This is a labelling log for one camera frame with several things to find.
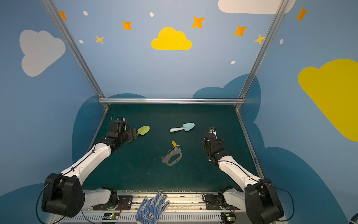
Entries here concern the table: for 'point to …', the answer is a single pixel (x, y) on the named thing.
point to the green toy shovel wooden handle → (143, 130)
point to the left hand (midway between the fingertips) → (131, 131)
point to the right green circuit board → (227, 217)
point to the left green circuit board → (110, 216)
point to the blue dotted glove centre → (151, 209)
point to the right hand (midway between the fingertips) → (215, 138)
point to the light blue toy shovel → (187, 127)
